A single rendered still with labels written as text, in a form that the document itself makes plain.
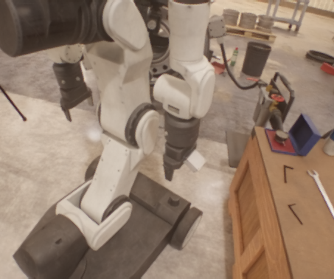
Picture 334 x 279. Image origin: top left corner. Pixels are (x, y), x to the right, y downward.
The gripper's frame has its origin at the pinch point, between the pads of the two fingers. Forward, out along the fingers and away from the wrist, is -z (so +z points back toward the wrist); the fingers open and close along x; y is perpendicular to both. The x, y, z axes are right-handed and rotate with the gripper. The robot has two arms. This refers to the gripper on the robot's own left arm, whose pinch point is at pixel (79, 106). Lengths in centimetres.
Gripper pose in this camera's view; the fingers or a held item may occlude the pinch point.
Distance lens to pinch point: 94.5
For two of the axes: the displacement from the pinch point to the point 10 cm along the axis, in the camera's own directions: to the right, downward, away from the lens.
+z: 0.0, -6.9, -7.3
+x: 5.7, -5.9, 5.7
